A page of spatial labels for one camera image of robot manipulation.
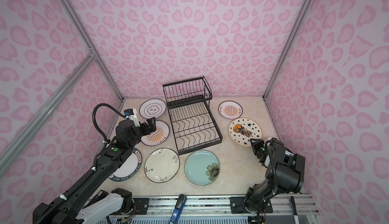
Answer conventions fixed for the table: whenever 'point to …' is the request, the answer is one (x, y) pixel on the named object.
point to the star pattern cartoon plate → (242, 129)
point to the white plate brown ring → (152, 108)
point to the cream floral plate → (161, 165)
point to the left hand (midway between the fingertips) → (148, 117)
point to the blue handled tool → (179, 207)
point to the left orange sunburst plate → (158, 137)
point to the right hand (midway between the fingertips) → (252, 140)
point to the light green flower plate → (202, 168)
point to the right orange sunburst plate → (230, 109)
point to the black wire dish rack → (194, 126)
